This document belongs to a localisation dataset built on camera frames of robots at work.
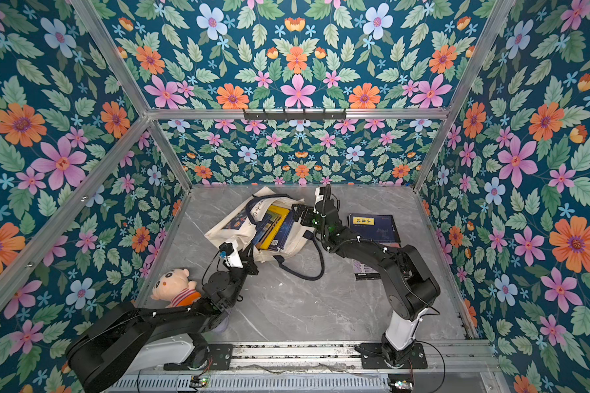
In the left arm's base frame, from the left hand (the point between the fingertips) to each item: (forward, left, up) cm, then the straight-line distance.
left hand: (255, 243), depth 80 cm
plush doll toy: (-9, +28, -10) cm, 31 cm away
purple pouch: (-25, +7, -1) cm, 26 cm away
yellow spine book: (+21, -8, -12) cm, 25 cm away
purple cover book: (-6, -38, -16) cm, 42 cm away
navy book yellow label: (+13, -48, -15) cm, 51 cm away
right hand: (+15, -19, +1) cm, 24 cm away
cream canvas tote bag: (+3, -15, -17) cm, 23 cm away
